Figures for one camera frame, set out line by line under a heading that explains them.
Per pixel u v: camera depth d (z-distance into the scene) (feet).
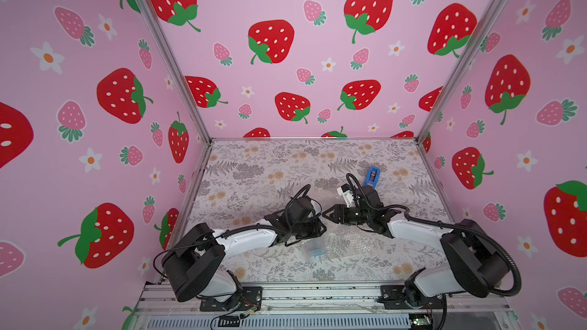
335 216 2.61
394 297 2.43
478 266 1.42
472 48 2.82
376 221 2.22
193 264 1.41
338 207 2.55
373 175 3.32
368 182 3.30
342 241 2.86
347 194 2.68
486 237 1.51
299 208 2.16
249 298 2.44
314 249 2.65
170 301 2.46
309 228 2.43
